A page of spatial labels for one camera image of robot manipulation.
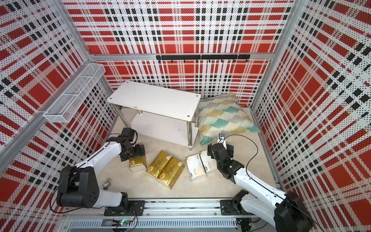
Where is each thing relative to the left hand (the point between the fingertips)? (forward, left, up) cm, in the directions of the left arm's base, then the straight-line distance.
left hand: (140, 154), depth 88 cm
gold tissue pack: (-6, -1, +2) cm, 7 cm away
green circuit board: (-34, +3, -4) cm, 35 cm away
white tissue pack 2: (-6, -43, 0) cm, 44 cm away
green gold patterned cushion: (+23, -53, +11) cm, 59 cm away
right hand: (+3, -49, +7) cm, 50 cm away
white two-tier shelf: (+12, -16, +26) cm, 33 cm away
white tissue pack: (-9, -35, 0) cm, 36 cm away
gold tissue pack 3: (-13, -20, +2) cm, 24 cm away
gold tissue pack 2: (-8, -12, +1) cm, 15 cm away
